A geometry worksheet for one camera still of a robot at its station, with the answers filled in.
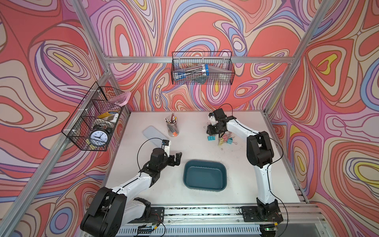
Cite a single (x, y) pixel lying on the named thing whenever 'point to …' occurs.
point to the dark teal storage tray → (205, 175)
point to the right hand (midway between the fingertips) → (211, 133)
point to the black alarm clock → (99, 137)
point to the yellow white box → (112, 116)
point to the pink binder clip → (225, 138)
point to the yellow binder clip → (221, 141)
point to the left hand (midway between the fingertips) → (176, 152)
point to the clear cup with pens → (171, 122)
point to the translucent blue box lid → (155, 135)
